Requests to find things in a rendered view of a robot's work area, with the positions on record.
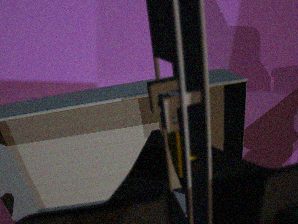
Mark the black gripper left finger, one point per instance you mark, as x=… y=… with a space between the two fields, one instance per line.
x=142 y=198

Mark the grey rectangular roasting tin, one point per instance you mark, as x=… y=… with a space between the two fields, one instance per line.
x=74 y=149

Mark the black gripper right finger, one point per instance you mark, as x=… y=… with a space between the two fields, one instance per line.
x=246 y=193

